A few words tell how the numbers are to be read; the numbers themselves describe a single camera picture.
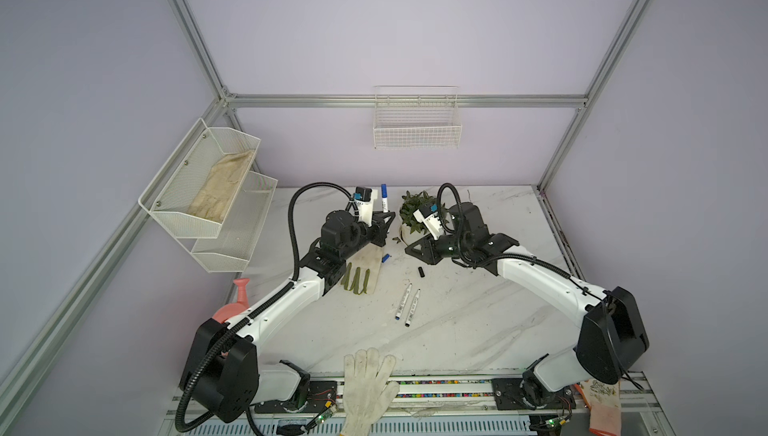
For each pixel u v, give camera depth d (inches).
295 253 22.0
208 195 30.3
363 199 25.9
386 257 39.5
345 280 36.6
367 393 29.2
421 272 37.6
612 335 16.7
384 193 28.8
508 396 28.8
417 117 37.5
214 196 30.2
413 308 34.7
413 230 34.3
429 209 28.2
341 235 23.5
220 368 15.8
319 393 29.3
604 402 28.2
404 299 35.5
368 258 38.8
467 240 25.1
